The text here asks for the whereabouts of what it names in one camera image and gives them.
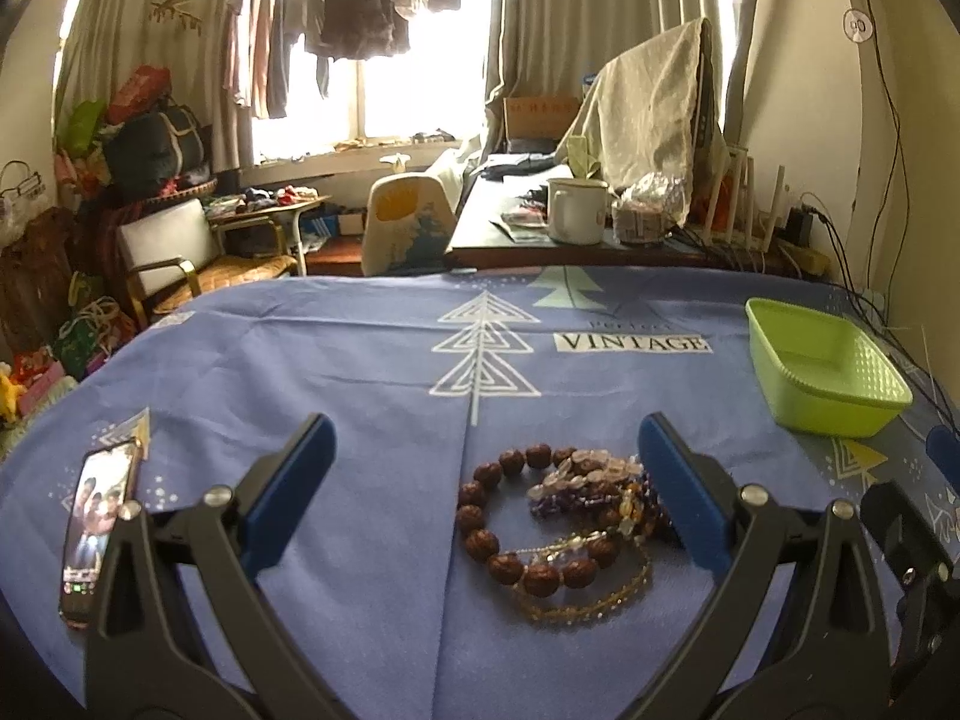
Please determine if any small wooden side table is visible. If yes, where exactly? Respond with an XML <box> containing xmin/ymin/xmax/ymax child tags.
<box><xmin>206</xmin><ymin>195</ymin><xmax>329</xmax><ymax>277</ymax></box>

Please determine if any dark duffel bag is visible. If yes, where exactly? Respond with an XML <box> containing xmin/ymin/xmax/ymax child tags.
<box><xmin>103</xmin><ymin>104</ymin><xmax>210</xmax><ymax>200</ymax></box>

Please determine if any hanging dark jacket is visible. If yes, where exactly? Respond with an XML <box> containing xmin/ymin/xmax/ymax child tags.
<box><xmin>320</xmin><ymin>0</ymin><xmax>409</xmax><ymax>60</ymax></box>

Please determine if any purple crystal chip bracelet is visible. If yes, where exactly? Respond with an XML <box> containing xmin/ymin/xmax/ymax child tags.
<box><xmin>525</xmin><ymin>447</ymin><xmax>662</xmax><ymax>533</ymax></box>

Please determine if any wooden armchair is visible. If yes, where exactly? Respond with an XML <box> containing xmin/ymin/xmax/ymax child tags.
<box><xmin>117</xmin><ymin>200</ymin><xmax>295</xmax><ymax>328</ymax></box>

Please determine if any dark wooden desk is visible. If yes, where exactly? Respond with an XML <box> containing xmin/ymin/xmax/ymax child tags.
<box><xmin>443</xmin><ymin>154</ymin><xmax>797</xmax><ymax>277</ymax></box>

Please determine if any blue printed tablecloth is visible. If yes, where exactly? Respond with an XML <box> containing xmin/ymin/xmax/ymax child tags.
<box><xmin>2</xmin><ymin>268</ymin><xmax>958</xmax><ymax>718</ymax></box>

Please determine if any smartphone with lit screen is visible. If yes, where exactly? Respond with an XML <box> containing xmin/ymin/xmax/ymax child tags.
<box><xmin>59</xmin><ymin>437</ymin><xmax>143</xmax><ymax>629</ymax></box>

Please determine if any beige right curtain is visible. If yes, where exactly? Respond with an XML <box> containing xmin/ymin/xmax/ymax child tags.
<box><xmin>485</xmin><ymin>0</ymin><xmax>736</xmax><ymax>146</ymax></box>

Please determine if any white enamel mug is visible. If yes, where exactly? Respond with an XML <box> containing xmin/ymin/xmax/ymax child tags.
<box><xmin>547</xmin><ymin>177</ymin><xmax>610</xmax><ymax>245</ymax></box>

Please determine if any black cable on wall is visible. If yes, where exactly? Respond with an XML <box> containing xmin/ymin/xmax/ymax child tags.
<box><xmin>839</xmin><ymin>0</ymin><xmax>913</xmax><ymax>317</ymax></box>

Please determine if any white plastic chair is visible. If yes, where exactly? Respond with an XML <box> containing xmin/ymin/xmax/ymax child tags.
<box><xmin>361</xmin><ymin>172</ymin><xmax>455</xmax><ymax>277</ymax></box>

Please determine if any green plastic basket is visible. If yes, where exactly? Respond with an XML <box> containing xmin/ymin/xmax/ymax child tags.
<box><xmin>745</xmin><ymin>298</ymin><xmax>913</xmax><ymax>439</ymax></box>

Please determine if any beige curtain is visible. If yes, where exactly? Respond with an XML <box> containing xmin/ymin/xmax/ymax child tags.
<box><xmin>53</xmin><ymin>0</ymin><xmax>252</xmax><ymax>172</ymax></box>
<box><xmin>485</xmin><ymin>0</ymin><xmax>736</xmax><ymax>146</ymax></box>

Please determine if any clear crystal bead bracelet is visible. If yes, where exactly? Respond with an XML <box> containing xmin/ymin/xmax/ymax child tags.
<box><xmin>515</xmin><ymin>528</ymin><xmax>632</xmax><ymax>568</ymax></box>

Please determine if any red bag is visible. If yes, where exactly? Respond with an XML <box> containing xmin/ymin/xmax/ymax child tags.
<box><xmin>106</xmin><ymin>65</ymin><xmax>171</xmax><ymax>125</ymax></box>

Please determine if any foil wrapped package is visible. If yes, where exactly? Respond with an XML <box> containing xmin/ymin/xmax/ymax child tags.
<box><xmin>612</xmin><ymin>172</ymin><xmax>690</xmax><ymax>245</ymax></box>

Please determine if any cardboard box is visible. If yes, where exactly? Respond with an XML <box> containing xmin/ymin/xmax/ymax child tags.
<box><xmin>505</xmin><ymin>96</ymin><xmax>581</xmax><ymax>140</ymax></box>

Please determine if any cloth covered monitor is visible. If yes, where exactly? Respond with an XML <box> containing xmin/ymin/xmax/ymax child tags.
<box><xmin>555</xmin><ymin>18</ymin><xmax>726</xmax><ymax>190</ymax></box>

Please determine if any yellow citrine bead bracelet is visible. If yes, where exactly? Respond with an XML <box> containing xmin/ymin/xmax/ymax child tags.
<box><xmin>512</xmin><ymin>486</ymin><xmax>656</xmax><ymax>626</ymax></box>

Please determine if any brown wooden bead bracelet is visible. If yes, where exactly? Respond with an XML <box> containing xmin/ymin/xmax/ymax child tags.
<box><xmin>455</xmin><ymin>442</ymin><xmax>627</xmax><ymax>600</ymax></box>

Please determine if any beige left curtain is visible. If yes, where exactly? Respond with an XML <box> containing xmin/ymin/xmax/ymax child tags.
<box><xmin>53</xmin><ymin>0</ymin><xmax>252</xmax><ymax>172</ymax></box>

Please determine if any black power adapter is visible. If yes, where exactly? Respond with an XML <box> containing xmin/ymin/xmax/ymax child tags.
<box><xmin>782</xmin><ymin>203</ymin><xmax>820</xmax><ymax>249</ymax></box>

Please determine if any white wifi router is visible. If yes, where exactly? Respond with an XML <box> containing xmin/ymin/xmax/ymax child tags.
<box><xmin>700</xmin><ymin>146</ymin><xmax>788</xmax><ymax>255</ymax></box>

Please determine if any white wall hook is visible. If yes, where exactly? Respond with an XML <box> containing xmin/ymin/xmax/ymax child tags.
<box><xmin>843</xmin><ymin>8</ymin><xmax>875</xmax><ymax>44</ymax></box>

